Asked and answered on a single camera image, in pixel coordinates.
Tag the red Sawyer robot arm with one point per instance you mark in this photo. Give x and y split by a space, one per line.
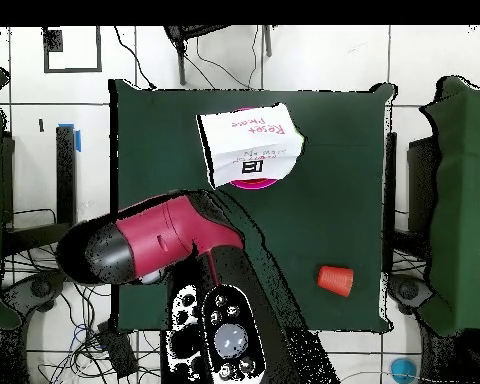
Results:
164 236

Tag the pink bowl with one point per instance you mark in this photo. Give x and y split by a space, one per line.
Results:
254 184

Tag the white paper reset sign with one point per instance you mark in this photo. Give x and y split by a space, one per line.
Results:
248 140

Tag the dark green tablecloth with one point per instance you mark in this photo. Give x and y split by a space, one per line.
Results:
324 200

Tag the orange ribbed cup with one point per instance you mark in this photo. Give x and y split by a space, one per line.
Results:
335 280

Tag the black power adapter box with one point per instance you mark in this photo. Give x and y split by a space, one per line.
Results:
118 352

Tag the black camera tripod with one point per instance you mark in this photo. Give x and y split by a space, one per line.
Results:
181 60

